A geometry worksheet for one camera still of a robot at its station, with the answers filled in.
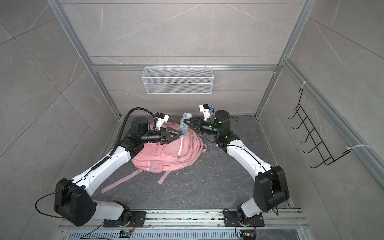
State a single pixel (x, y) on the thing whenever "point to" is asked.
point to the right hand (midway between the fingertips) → (184, 122)
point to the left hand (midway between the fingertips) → (180, 132)
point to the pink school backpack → (157, 158)
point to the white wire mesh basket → (178, 80)
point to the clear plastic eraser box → (183, 127)
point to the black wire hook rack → (325, 155)
